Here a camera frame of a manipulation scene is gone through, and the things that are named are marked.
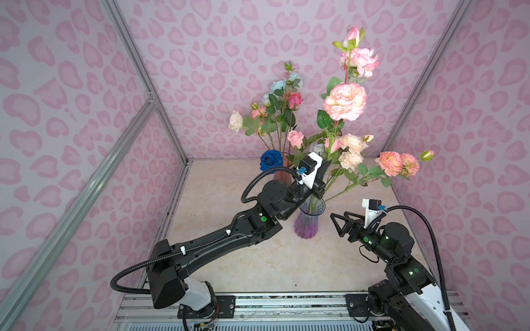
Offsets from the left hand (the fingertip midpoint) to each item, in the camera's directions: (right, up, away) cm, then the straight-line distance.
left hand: (330, 156), depth 55 cm
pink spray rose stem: (-18, +16, +29) cm, 37 cm away
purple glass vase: (-1, -25, +35) cm, 43 cm away
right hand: (+7, -18, +14) cm, 24 cm away
